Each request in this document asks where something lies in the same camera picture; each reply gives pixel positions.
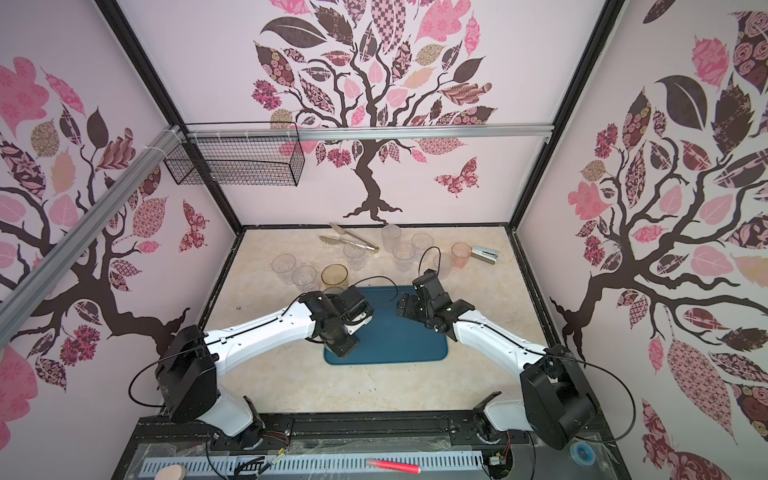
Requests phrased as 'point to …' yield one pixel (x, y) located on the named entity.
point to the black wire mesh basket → (265, 153)
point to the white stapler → (484, 254)
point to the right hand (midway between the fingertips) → (407, 303)
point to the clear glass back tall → (391, 236)
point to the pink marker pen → (390, 465)
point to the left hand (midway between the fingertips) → (342, 350)
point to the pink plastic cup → (461, 252)
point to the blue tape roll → (582, 453)
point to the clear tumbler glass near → (283, 265)
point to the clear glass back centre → (354, 255)
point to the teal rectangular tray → (391, 339)
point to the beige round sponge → (171, 472)
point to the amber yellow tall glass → (335, 275)
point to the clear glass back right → (422, 240)
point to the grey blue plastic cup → (333, 290)
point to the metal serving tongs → (348, 239)
